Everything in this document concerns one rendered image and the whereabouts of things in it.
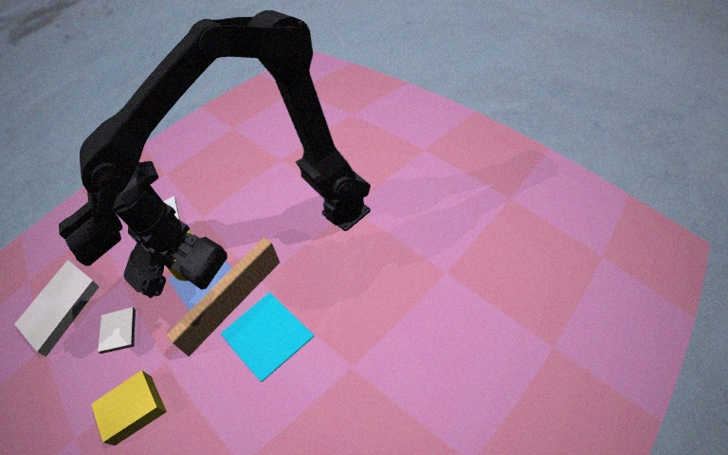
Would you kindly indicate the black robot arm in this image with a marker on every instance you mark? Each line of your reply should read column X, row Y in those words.
column 117, row 184

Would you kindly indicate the yellow rectangular block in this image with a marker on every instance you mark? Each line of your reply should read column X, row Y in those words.
column 127, row 408

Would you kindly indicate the long wooden bar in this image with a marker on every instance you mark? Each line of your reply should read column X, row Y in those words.
column 224, row 297

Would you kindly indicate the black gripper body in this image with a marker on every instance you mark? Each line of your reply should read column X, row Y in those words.
column 200, row 258

